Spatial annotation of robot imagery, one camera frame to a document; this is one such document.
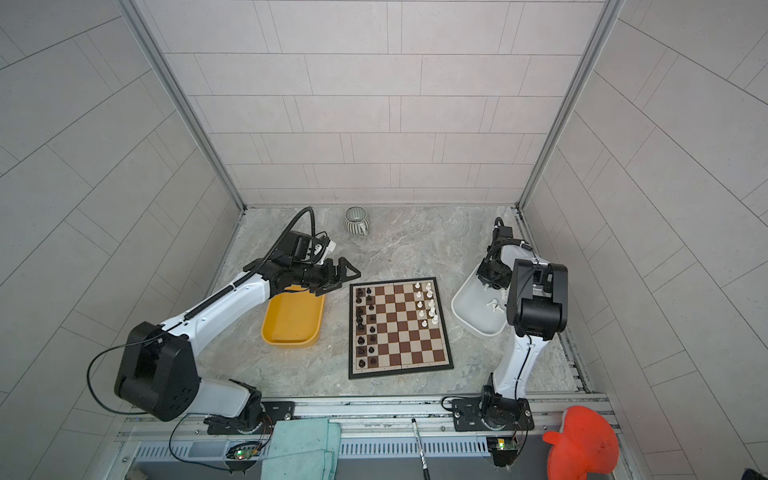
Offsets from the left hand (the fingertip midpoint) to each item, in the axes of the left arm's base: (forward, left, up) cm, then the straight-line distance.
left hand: (357, 276), depth 79 cm
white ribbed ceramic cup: (+30, +5, -12) cm, 33 cm away
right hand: (+10, -40, -17) cm, 45 cm away
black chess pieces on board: (-6, -1, -14) cm, 16 cm away
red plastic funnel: (-36, -52, -10) cm, 64 cm away
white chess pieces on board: (-1, -19, -14) cm, 24 cm away
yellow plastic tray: (-6, +20, -15) cm, 25 cm away
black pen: (-39, -17, -14) cm, 44 cm away
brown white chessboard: (-9, -10, -14) cm, 20 cm away
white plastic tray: (-2, -37, -16) cm, 41 cm away
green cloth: (-37, +10, -14) cm, 41 cm away
